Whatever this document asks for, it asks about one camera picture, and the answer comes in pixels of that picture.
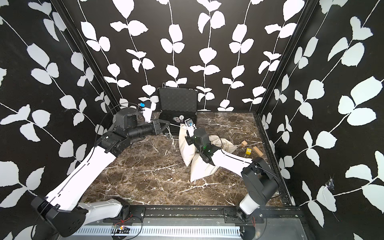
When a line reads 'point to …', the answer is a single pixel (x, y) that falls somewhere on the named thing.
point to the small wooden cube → (244, 143)
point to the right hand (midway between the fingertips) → (188, 125)
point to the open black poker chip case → (176, 105)
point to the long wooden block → (258, 151)
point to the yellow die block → (248, 151)
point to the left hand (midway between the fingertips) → (169, 120)
